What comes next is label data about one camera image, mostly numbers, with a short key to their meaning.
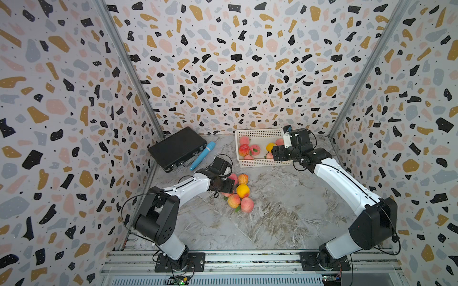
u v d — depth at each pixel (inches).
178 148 43.7
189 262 28.7
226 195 35.4
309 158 22.7
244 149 42.2
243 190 34.8
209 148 43.7
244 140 44.8
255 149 42.6
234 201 33.9
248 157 41.5
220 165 28.8
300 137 24.3
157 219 17.6
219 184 30.7
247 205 33.0
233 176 37.3
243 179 37.0
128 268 28.4
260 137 47.5
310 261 29.1
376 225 16.5
